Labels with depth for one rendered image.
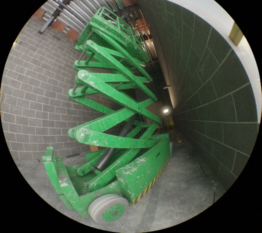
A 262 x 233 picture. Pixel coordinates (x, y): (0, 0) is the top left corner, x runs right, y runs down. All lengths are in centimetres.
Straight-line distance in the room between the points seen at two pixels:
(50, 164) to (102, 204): 39
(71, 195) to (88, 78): 83
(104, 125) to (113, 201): 59
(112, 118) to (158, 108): 754
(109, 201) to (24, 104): 251
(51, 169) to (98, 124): 51
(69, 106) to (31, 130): 146
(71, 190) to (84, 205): 16
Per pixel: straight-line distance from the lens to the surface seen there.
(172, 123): 608
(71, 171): 119
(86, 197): 68
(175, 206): 92
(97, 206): 65
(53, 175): 70
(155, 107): 823
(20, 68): 300
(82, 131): 57
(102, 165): 92
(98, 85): 71
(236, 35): 69
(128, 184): 66
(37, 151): 262
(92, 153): 121
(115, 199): 67
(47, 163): 67
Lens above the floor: 79
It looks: 15 degrees up
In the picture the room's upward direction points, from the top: 9 degrees counter-clockwise
